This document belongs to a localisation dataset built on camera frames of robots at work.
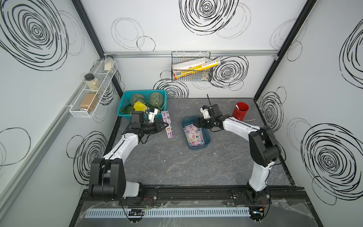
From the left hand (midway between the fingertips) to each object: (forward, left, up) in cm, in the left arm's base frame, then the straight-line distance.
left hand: (167, 125), depth 82 cm
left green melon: (+29, +26, -6) cm, 39 cm away
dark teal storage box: (+5, -26, -16) cm, 31 cm away
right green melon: (+27, +12, -7) cm, 31 cm away
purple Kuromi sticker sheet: (+3, +1, +2) cm, 4 cm away
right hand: (+7, -19, -8) cm, 22 cm away
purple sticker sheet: (+3, -17, -16) cm, 24 cm away
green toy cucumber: (+19, +32, -10) cm, 38 cm away
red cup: (+19, -50, -7) cm, 54 cm away
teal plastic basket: (+32, +37, -10) cm, 50 cm away
